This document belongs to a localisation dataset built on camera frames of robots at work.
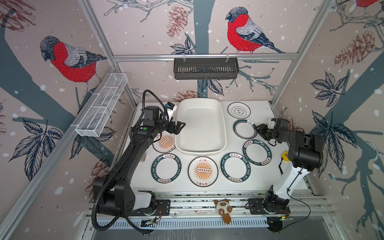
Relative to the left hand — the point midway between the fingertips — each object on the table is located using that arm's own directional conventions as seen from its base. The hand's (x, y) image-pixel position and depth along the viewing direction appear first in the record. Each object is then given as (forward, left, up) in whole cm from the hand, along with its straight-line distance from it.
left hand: (180, 117), depth 80 cm
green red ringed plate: (+9, -44, -25) cm, 52 cm away
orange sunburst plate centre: (-21, -13, -25) cm, 35 cm away
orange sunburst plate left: (-3, +11, -25) cm, 27 cm away
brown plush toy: (-39, -23, -22) cm, 50 cm away
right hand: (+9, -52, -23) cm, 57 cm away
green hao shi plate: (-9, -47, -24) cm, 54 cm away
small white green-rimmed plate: (+28, -43, -25) cm, 57 cm away
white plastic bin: (+6, -15, -24) cm, 29 cm away
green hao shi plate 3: (-18, -32, -25) cm, 45 cm away
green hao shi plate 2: (-19, +9, -24) cm, 32 cm away
